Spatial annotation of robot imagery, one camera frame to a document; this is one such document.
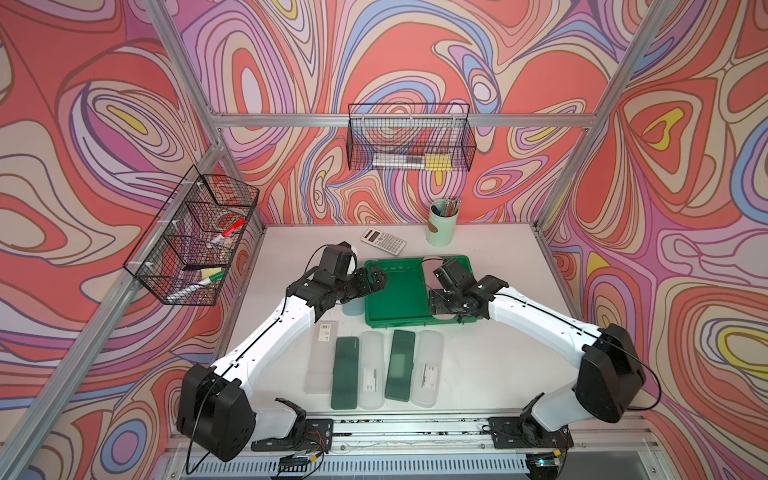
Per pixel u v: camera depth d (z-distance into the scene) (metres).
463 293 0.62
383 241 1.15
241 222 0.75
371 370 0.83
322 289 0.58
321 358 0.86
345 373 0.83
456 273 0.64
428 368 0.82
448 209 1.05
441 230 1.08
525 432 0.66
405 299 1.08
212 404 0.39
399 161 0.82
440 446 0.73
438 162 0.91
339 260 0.61
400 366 0.84
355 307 0.98
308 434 0.72
